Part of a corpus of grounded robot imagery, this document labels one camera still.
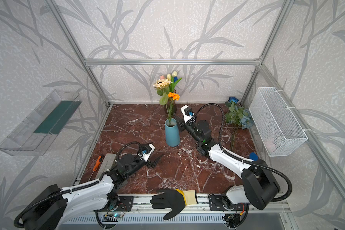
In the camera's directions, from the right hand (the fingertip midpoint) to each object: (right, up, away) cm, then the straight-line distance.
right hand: (179, 107), depth 75 cm
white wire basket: (+44, -11, -14) cm, 47 cm away
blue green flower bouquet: (+42, -4, +27) cm, 50 cm away
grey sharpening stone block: (-43, -33, +10) cm, 55 cm away
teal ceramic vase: (-4, -16, +11) cm, 20 cm away
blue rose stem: (+42, +7, +35) cm, 55 cm away
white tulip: (-4, +24, +22) cm, 33 cm away
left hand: (-12, -21, +4) cm, 24 cm away
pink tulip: (-12, +22, +21) cm, 33 cm away
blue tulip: (-3, +21, +23) cm, 31 cm away
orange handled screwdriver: (-49, -32, +12) cm, 60 cm away
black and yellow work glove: (-2, -49, 0) cm, 49 cm away
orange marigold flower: (-4, +6, +3) cm, 8 cm away
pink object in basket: (+47, -19, -2) cm, 51 cm away
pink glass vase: (-4, +1, +6) cm, 7 cm away
